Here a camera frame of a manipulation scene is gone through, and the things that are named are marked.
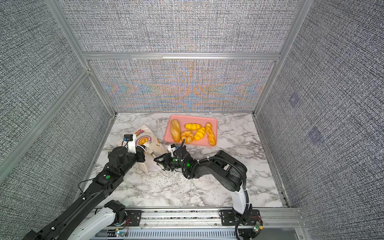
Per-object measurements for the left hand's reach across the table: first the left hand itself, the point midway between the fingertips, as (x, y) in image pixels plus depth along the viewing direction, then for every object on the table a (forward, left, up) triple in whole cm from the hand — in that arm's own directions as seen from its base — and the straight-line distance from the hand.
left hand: (145, 145), depth 78 cm
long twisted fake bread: (+18, -39, -16) cm, 45 cm away
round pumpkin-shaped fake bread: (+15, -23, -15) cm, 31 cm away
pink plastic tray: (+22, -29, -17) cm, 40 cm away
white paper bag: (+1, -3, -4) cm, 5 cm away
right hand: (-5, -4, -9) cm, 11 cm away
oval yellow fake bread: (+24, -26, -15) cm, 39 cm away
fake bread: (+21, -14, -14) cm, 29 cm away
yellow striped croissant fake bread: (+18, -31, -16) cm, 39 cm away
